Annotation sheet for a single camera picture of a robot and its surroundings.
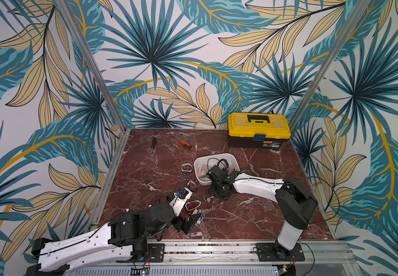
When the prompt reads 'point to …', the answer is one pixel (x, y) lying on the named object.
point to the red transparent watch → (190, 204)
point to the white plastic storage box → (202, 165)
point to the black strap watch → (222, 163)
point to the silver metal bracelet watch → (208, 199)
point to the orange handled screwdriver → (186, 144)
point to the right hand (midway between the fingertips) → (211, 193)
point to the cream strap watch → (195, 200)
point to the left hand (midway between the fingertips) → (190, 211)
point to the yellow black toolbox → (258, 130)
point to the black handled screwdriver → (153, 142)
